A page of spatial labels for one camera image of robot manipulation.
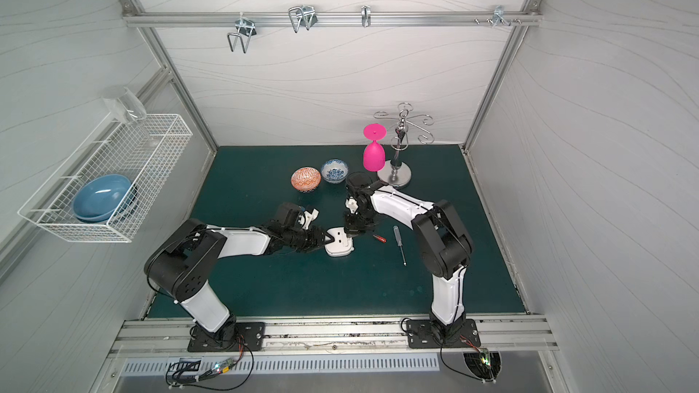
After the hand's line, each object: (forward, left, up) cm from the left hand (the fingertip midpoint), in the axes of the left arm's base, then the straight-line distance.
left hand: (332, 243), depth 88 cm
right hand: (+4, -5, +1) cm, 6 cm away
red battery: (+4, -16, -3) cm, 17 cm away
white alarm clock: (-1, -3, 0) cm, 3 cm away
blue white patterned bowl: (+33, +2, -2) cm, 33 cm away
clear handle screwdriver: (+2, -23, -2) cm, 23 cm away
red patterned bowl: (+28, +13, -2) cm, 31 cm away
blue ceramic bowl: (-5, +51, +32) cm, 61 cm away
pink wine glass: (+26, -14, +16) cm, 33 cm away
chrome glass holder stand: (+32, -25, -2) cm, 40 cm away
